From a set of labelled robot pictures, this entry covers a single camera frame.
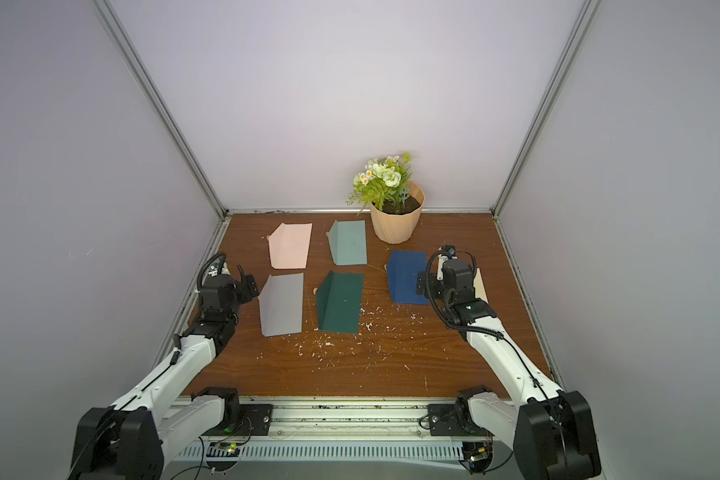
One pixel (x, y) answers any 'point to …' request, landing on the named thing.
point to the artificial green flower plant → (383, 184)
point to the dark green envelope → (339, 300)
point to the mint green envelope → (348, 241)
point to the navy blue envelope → (403, 268)
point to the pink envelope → (289, 245)
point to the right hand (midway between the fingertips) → (439, 263)
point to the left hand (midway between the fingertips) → (237, 275)
